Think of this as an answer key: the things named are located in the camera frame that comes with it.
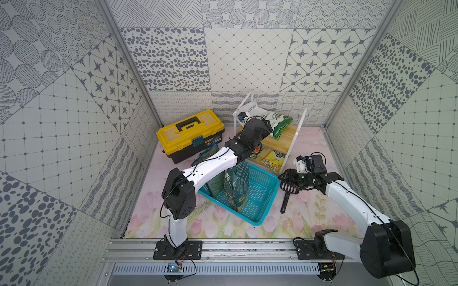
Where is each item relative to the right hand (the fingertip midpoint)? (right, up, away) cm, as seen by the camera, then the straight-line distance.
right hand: (283, 181), depth 84 cm
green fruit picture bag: (-15, +15, -15) cm, 26 cm away
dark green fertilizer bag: (-23, +4, -24) cm, 33 cm away
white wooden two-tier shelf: (+1, +17, +1) cm, 17 cm away
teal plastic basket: (-9, -7, +9) cm, 14 cm away
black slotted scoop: (+5, -6, +9) cm, 12 cm away
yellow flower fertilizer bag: (-1, +8, +14) cm, 16 cm away
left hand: (-9, +29, -6) cm, 31 cm away
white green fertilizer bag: (-3, +29, +2) cm, 29 cm away
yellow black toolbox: (-49, +21, +9) cm, 54 cm away
